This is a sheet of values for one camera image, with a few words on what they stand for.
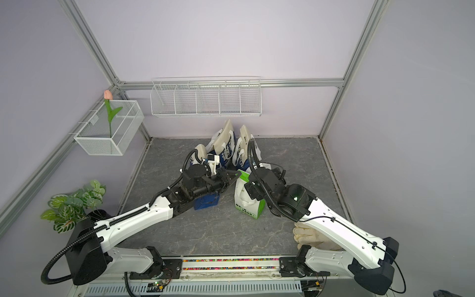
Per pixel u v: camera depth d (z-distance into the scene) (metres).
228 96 0.98
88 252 0.39
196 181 0.56
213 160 0.69
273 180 0.47
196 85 0.93
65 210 0.63
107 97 0.83
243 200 0.77
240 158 0.87
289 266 0.74
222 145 0.87
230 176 0.72
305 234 0.81
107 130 0.86
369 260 0.38
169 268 0.74
